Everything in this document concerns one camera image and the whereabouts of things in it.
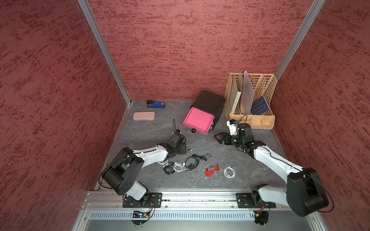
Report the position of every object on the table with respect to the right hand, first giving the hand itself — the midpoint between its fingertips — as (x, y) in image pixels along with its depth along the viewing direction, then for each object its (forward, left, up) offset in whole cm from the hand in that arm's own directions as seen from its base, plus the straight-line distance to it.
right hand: (218, 138), depth 86 cm
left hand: (-3, +23, -9) cm, 25 cm away
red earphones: (-17, +7, -10) cm, 21 cm away
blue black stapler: (+38, +48, -7) cm, 62 cm away
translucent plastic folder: (+33, -26, +4) cm, 42 cm away
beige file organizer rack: (+39, -37, +10) cm, 55 cm away
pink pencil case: (+26, +53, -7) cm, 60 cm away
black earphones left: (-15, +31, -8) cm, 35 cm away
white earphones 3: (-17, -5, -11) cm, 21 cm away
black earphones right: (-10, +17, -10) cm, 22 cm away
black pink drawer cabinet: (+29, +2, +2) cm, 29 cm away
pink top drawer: (+13, +11, +2) cm, 17 cm away
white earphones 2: (-14, +25, -9) cm, 30 cm away
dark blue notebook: (+26, -34, 0) cm, 43 cm away
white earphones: (-12, +34, -8) cm, 37 cm away
